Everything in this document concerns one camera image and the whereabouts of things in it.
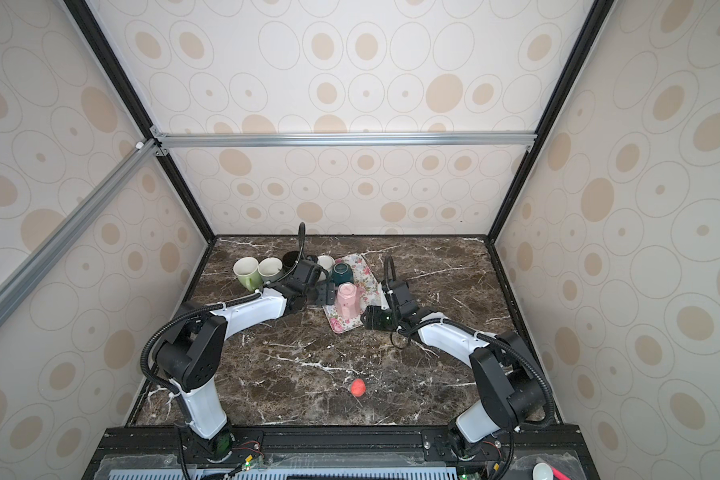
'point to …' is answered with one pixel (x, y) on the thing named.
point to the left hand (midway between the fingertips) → (329, 284)
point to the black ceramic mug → (289, 259)
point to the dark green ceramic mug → (342, 273)
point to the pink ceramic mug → (349, 297)
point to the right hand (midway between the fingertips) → (369, 317)
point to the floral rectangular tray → (371, 293)
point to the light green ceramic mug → (247, 270)
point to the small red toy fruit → (358, 387)
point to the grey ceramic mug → (269, 268)
